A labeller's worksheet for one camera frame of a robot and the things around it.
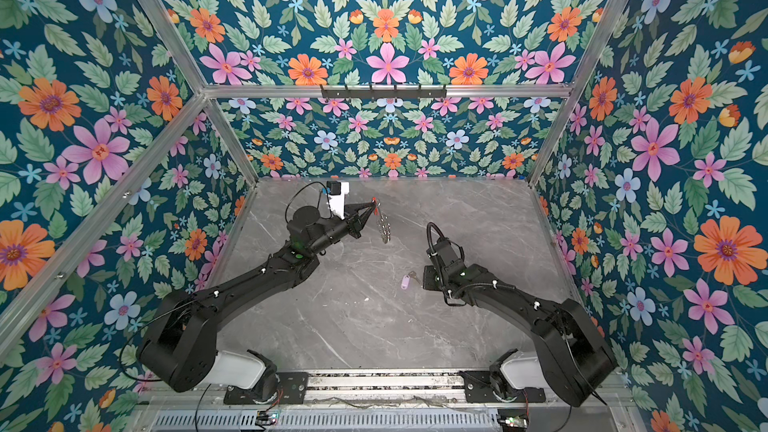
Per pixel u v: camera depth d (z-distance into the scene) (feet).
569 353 1.32
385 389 2.46
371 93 3.03
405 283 3.05
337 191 2.26
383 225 2.50
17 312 1.60
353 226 2.34
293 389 2.41
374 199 3.76
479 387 2.40
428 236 2.22
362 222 2.45
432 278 2.53
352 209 2.31
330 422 2.51
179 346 1.39
